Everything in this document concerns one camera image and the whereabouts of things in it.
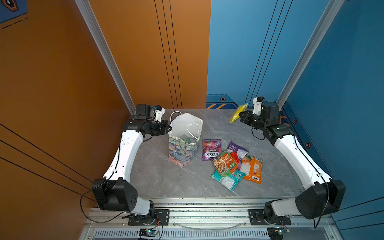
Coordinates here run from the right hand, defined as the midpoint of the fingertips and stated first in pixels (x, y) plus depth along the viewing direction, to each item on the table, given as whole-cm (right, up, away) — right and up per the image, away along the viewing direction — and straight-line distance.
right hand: (237, 113), depth 78 cm
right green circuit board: (+18, -56, -9) cm, 60 cm away
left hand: (-35, -7, +1) cm, 36 cm away
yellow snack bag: (-1, -1, +1) cm, 2 cm away
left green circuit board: (-44, -57, -7) cm, 73 cm away
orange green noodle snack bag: (-5, -29, +9) cm, 31 cm away
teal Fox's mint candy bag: (-3, -38, +4) cm, 38 cm away
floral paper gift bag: (-30, -12, +21) cm, 39 cm away
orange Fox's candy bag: (+11, -31, +10) cm, 35 cm away
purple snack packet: (+6, -23, +15) cm, 28 cm away
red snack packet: (+2, -25, +13) cm, 28 cm away
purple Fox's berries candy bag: (-12, -21, +17) cm, 30 cm away
